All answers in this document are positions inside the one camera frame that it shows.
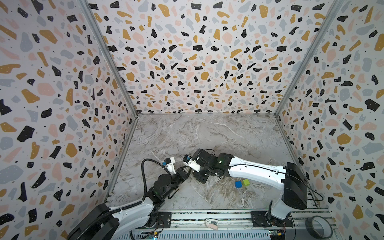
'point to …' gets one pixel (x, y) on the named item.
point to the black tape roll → (319, 227)
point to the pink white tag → (212, 223)
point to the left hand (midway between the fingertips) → (193, 164)
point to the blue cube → (238, 184)
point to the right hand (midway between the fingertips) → (191, 173)
